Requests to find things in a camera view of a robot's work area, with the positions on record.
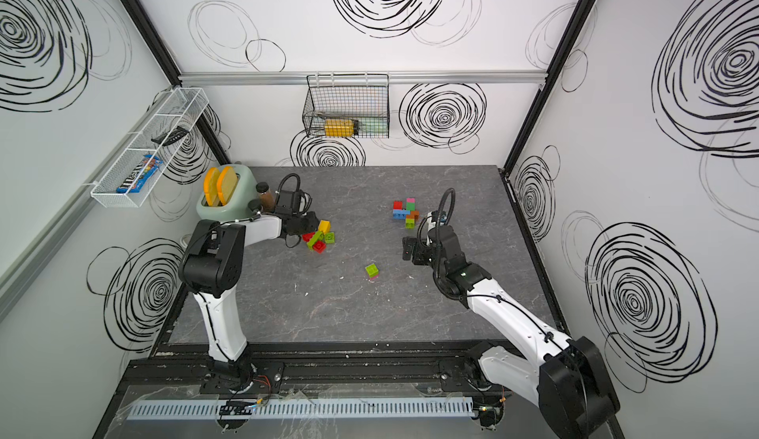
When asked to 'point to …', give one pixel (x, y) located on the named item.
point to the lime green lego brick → (372, 271)
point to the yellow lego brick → (324, 225)
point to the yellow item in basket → (339, 128)
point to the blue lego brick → (399, 214)
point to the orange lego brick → (414, 215)
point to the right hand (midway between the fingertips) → (418, 241)
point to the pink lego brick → (411, 200)
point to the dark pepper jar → (254, 204)
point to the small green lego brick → (410, 223)
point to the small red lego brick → (319, 246)
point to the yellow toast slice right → (226, 183)
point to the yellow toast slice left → (210, 191)
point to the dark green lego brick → (411, 206)
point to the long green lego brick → (313, 239)
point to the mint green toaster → (239, 209)
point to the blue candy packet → (146, 174)
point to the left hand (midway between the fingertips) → (316, 222)
